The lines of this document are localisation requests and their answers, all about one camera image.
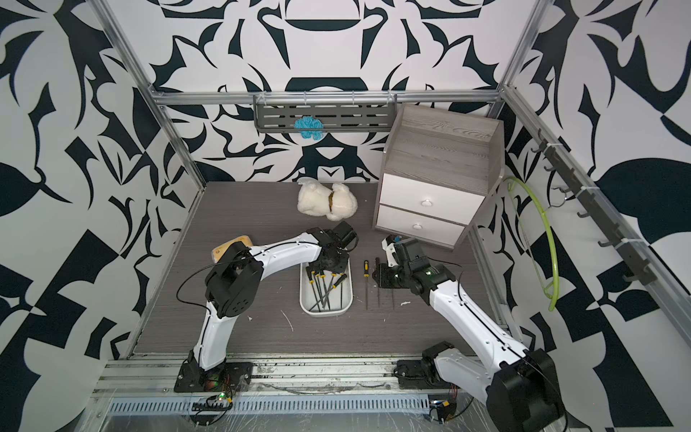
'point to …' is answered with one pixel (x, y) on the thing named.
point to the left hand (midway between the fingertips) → (339, 260)
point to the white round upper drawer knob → (426, 202)
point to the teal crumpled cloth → (309, 121)
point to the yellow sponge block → (219, 251)
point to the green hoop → (556, 273)
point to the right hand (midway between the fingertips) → (375, 270)
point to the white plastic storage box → (329, 295)
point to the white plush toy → (315, 199)
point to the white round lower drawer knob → (417, 227)
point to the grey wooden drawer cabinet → (438, 169)
